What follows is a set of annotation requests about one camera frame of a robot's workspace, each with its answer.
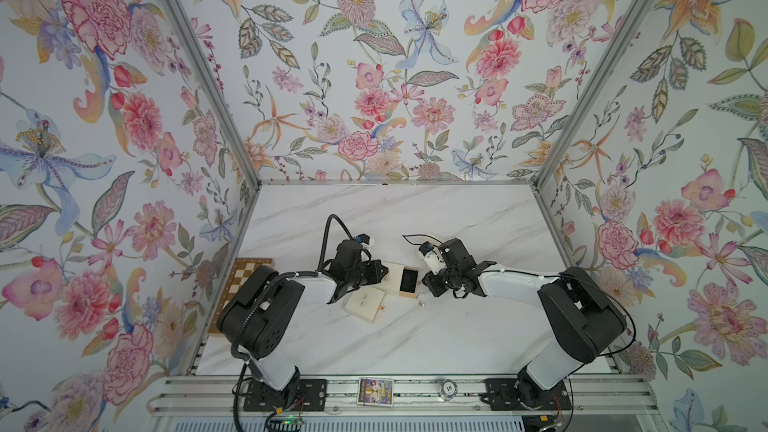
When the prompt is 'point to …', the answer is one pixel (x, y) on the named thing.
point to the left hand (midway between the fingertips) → (393, 270)
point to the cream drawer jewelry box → (365, 303)
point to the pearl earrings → (420, 302)
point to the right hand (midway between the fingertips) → (425, 275)
